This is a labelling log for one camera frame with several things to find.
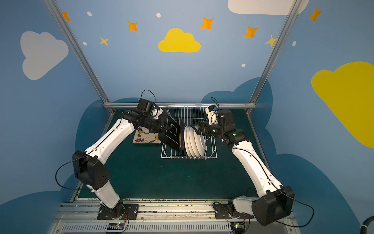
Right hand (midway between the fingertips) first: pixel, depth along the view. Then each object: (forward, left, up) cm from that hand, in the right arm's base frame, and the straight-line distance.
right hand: (202, 124), depth 76 cm
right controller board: (-42, -21, -31) cm, 56 cm away
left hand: (+1, +18, -4) cm, 19 cm away
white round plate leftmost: (-4, +9, -11) cm, 14 cm away
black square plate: (-5, +11, -10) cm, 16 cm away
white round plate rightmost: (+2, -2, -23) cm, 23 cm away
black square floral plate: (+8, +41, -26) cm, 49 cm away
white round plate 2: (-4, +4, -13) cm, 14 cm away
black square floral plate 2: (-4, +17, -8) cm, 19 cm away
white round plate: (-7, +6, -15) cm, 18 cm away
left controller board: (-46, +42, -31) cm, 69 cm away
